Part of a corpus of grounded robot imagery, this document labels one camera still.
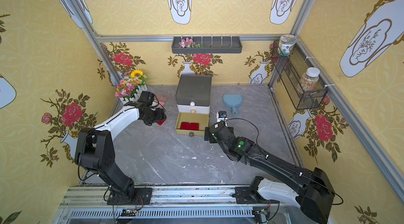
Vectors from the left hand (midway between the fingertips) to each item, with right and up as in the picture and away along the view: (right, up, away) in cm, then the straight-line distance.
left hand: (155, 117), depth 93 cm
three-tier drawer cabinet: (+23, +13, -5) cm, 27 cm away
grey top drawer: (+23, +10, -5) cm, 25 cm away
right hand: (+35, -3, -13) cm, 37 cm away
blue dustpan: (+50, +10, +19) cm, 54 cm away
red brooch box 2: (+4, -3, -3) cm, 6 cm away
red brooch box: (+23, -5, +1) cm, 24 cm away
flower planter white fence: (-17, +18, +4) cm, 25 cm away
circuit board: (-6, -42, -20) cm, 47 cm away
